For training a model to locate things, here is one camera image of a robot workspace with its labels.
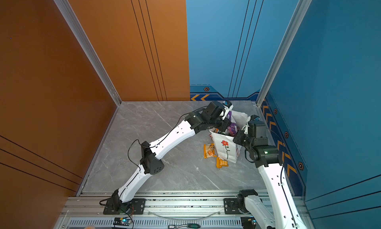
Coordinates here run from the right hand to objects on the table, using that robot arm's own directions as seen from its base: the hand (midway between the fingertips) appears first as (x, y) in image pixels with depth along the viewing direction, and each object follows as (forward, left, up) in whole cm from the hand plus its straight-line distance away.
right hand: (236, 132), depth 73 cm
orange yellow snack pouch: (+2, +12, -22) cm, 26 cm away
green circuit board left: (-34, +56, -25) cm, 70 cm away
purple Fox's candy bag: (+4, +1, -2) cm, 4 cm away
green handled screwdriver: (-36, +23, -23) cm, 48 cm away
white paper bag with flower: (-4, +4, -9) cm, 11 cm away
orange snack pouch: (-6, +6, -23) cm, 25 cm away
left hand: (+7, +1, 0) cm, 8 cm away
